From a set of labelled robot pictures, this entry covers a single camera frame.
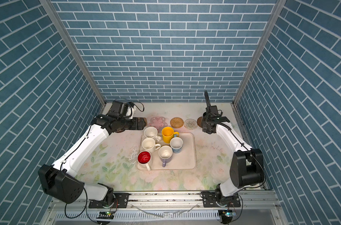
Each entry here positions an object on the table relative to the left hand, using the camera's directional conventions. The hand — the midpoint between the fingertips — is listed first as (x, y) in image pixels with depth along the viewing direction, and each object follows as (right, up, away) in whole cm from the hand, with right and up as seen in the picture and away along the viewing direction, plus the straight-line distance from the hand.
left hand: (143, 123), depth 80 cm
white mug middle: (+1, -14, +11) cm, 18 cm away
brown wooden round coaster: (+38, -1, +31) cm, 49 cm away
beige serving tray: (+25, -25, +11) cm, 37 cm away
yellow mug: (+13, -8, +18) cm, 24 cm away
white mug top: (+2, -7, +17) cm, 18 cm away
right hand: (+41, -3, +11) cm, 43 cm away
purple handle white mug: (+12, -20, +11) cm, 26 cm away
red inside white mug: (-1, -22, +7) cm, 23 cm away
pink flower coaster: (+5, -1, +29) cm, 29 cm away
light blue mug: (+19, -14, +11) cm, 26 cm away
